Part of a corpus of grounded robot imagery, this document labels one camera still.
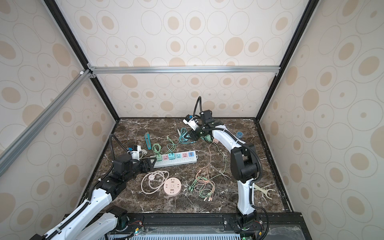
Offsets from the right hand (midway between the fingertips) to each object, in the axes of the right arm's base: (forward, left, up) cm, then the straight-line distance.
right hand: (187, 134), depth 91 cm
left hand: (-17, +17, +2) cm, 24 cm away
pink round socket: (-27, +9, -12) cm, 31 cm away
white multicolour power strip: (-10, +4, -12) cm, 16 cm away
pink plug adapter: (+3, -19, -12) cm, 22 cm away
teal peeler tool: (+7, +29, -13) cm, 33 cm away
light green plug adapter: (-11, +18, -8) cm, 22 cm away
